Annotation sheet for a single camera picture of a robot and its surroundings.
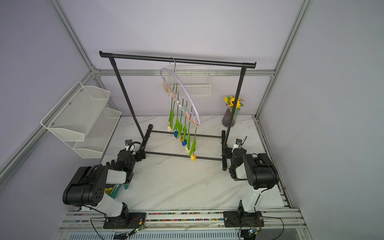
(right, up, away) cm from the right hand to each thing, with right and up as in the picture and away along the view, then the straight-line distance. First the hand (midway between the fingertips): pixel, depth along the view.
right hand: (234, 148), depth 99 cm
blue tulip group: (-38, +15, -9) cm, 42 cm away
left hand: (-65, 0, -4) cm, 65 cm away
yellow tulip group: (-35, +13, -12) cm, 40 cm away
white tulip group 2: (-30, +7, -17) cm, 35 cm away
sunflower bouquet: (-4, +31, -6) cm, 31 cm away
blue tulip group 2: (-32, +12, -17) cm, 38 cm away
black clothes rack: (-5, +7, +6) cm, 11 cm away
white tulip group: (-41, +21, -10) cm, 47 cm away
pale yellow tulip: (-28, 0, -17) cm, 33 cm away
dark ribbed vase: (-3, +21, +13) cm, 25 cm away
